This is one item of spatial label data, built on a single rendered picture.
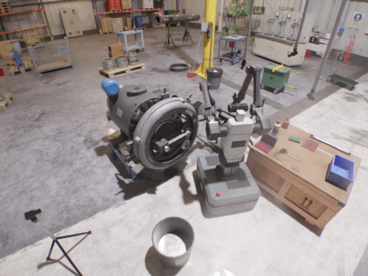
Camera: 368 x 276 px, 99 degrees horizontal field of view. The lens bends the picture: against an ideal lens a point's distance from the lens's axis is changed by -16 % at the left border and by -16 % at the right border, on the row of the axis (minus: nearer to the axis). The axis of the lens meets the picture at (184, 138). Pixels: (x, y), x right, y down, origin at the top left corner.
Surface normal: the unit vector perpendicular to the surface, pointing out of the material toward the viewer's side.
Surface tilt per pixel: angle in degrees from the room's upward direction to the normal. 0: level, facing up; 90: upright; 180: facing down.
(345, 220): 0
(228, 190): 0
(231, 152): 90
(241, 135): 90
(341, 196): 0
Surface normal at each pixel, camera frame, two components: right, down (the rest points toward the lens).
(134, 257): 0.00, -0.79
